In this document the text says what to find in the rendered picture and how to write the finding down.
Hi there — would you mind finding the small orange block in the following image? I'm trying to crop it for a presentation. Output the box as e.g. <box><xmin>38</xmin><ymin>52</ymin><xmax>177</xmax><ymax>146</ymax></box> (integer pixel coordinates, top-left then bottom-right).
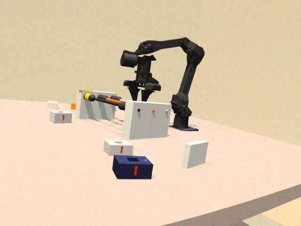
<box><xmin>71</xmin><ymin>103</ymin><xmax>76</xmax><ymax>110</ymax></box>

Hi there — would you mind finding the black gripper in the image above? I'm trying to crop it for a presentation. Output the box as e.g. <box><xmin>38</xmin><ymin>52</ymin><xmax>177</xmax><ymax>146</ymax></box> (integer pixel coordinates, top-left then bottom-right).
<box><xmin>123</xmin><ymin>69</ymin><xmax>161</xmax><ymax>102</ymax></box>

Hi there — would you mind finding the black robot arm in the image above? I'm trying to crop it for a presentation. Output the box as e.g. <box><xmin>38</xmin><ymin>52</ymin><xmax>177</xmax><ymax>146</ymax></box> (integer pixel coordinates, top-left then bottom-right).
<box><xmin>120</xmin><ymin>37</ymin><xmax>205</xmax><ymax>129</ymax></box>

